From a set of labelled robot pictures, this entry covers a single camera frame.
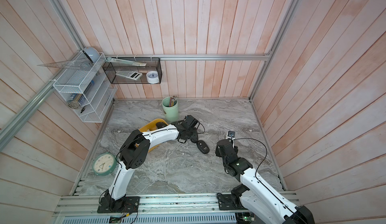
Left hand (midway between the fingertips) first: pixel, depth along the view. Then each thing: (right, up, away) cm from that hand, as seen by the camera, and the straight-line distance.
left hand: (194, 136), depth 97 cm
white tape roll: (-27, +38, -2) cm, 47 cm away
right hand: (+17, -2, -13) cm, 21 cm away
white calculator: (-43, +41, +1) cm, 60 cm away
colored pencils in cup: (-14, +23, 0) cm, 27 cm away
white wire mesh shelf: (-58, +26, -7) cm, 63 cm away
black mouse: (0, 0, -8) cm, 8 cm away
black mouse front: (+5, -6, -5) cm, 9 cm away
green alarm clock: (-52, -14, -13) cm, 55 cm away
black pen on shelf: (-67, +17, -9) cm, 70 cm away
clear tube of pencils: (-62, +23, -20) cm, 69 cm away
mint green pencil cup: (-15, +15, +5) cm, 22 cm away
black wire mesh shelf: (-26, +46, -4) cm, 53 cm away
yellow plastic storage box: (-30, +7, +3) cm, 30 cm away
